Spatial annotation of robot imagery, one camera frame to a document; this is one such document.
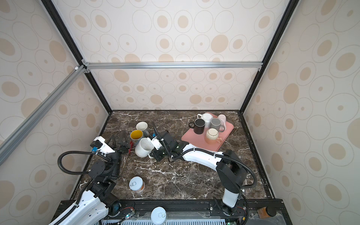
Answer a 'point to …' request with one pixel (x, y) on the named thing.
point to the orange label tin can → (136, 183)
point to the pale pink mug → (223, 118)
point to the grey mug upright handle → (215, 123)
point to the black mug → (198, 125)
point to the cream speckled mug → (143, 148)
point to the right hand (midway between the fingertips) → (152, 153)
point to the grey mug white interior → (143, 126)
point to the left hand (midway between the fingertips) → (123, 132)
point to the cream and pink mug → (212, 136)
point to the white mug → (206, 117)
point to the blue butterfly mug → (135, 136)
